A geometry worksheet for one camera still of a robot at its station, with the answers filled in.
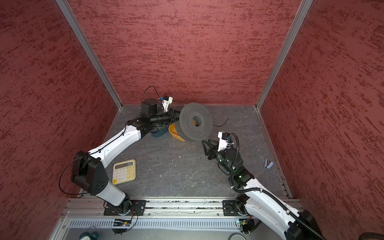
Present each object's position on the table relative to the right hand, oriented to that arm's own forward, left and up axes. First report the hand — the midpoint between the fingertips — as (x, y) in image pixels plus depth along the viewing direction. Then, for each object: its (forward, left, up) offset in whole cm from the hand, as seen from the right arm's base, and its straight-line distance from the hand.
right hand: (203, 143), depth 75 cm
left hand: (+12, +9, +8) cm, 17 cm away
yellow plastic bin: (+21, +20, -16) cm, 33 cm away
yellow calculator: (-7, +46, -18) cm, 49 cm away
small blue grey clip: (-6, -40, -20) cm, 45 cm away
